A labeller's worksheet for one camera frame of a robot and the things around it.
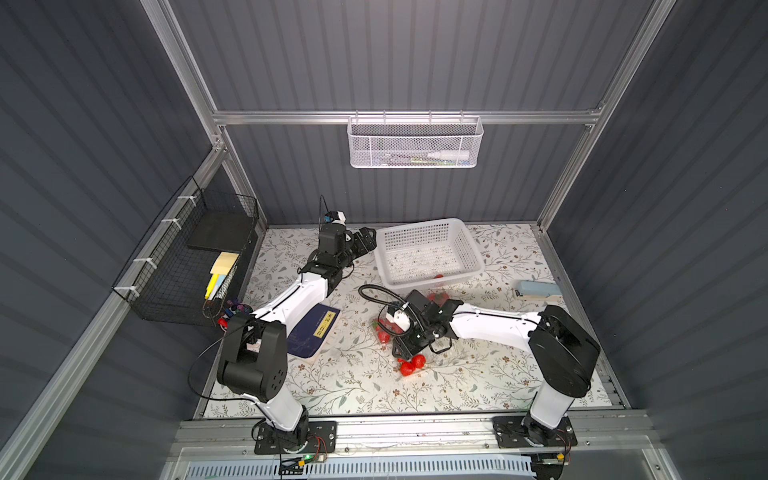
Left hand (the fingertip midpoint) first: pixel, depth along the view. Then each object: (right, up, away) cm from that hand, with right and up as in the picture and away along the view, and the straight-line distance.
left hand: (373, 236), depth 86 cm
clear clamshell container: (+3, -25, -11) cm, 27 cm away
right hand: (+8, -32, -2) cm, 34 cm away
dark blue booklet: (-19, -30, +4) cm, 36 cm away
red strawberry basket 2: (+10, -37, -4) cm, 39 cm away
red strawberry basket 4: (+22, -13, +14) cm, 29 cm away
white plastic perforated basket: (+19, -5, +25) cm, 32 cm away
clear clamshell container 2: (+21, -18, +15) cm, 31 cm away
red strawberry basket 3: (+13, -35, -4) cm, 38 cm away
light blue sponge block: (+54, -17, +10) cm, 58 cm away
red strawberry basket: (+3, -30, 0) cm, 30 cm away
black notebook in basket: (-40, +1, -6) cm, 41 cm away
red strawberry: (+21, -20, +10) cm, 31 cm away
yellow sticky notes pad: (-36, -9, -14) cm, 40 cm away
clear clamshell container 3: (+21, -38, -1) cm, 43 cm away
